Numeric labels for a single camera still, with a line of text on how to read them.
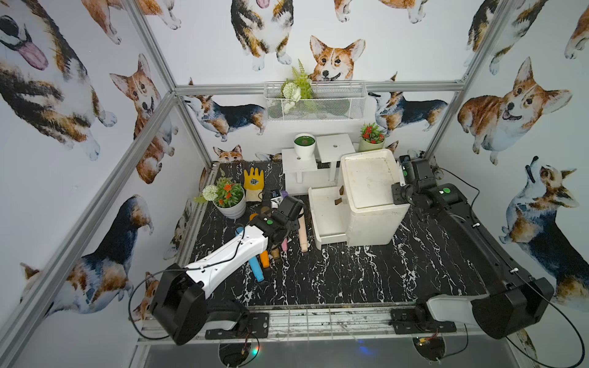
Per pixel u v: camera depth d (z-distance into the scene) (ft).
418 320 2.26
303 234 3.04
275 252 2.89
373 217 2.50
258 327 2.41
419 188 1.86
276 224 1.96
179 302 1.31
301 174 3.51
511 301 1.24
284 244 2.96
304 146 3.12
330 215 3.27
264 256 2.86
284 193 3.39
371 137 3.11
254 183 3.61
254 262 2.81
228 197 2.96
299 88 2.67
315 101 3.00
